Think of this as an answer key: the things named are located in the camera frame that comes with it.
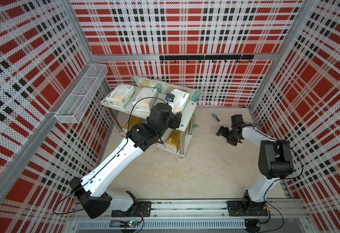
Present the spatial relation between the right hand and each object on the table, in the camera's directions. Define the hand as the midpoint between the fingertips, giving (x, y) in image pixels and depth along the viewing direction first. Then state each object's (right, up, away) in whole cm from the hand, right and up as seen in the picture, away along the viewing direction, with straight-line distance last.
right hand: (223, 136), depth 96 cm
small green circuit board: (-54, -40, -27) cm, 72 cm away
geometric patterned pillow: (-38, +30, -14) cm, 50 cm away
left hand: (-33, +15, -27) cm, 45 cm away
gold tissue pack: (-34, -3, -12) cm, 36 cm away
